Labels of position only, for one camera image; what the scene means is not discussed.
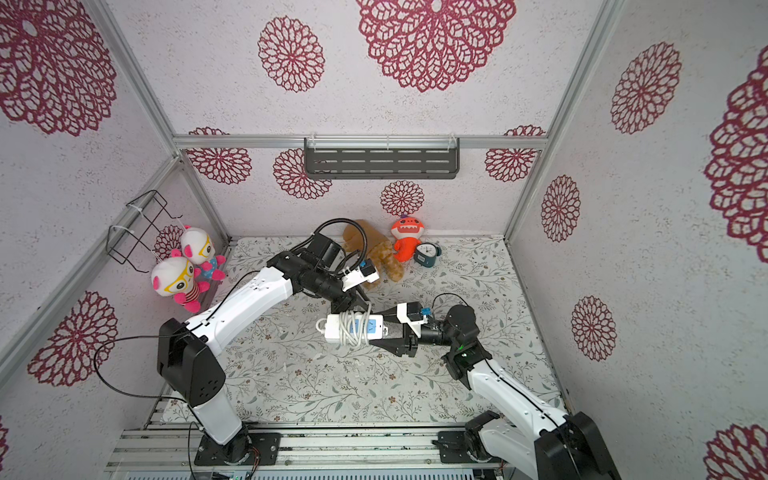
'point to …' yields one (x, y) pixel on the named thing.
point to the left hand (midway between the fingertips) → (365, 307)
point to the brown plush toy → (379, 250)
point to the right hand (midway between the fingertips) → (372, 328)
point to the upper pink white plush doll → (198, 248)
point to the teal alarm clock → (426, 253)
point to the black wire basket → (138, 228)
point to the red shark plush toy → (407, 232)
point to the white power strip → (376, 327)
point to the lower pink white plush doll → (175, 276)
